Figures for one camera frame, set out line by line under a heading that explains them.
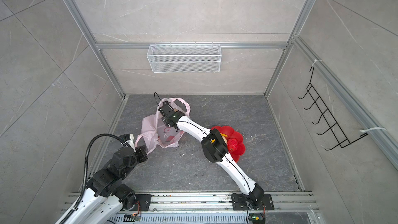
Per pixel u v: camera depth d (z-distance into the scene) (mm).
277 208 730
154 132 803
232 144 871
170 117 762
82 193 477
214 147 661
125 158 546
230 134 942
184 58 1007
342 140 603
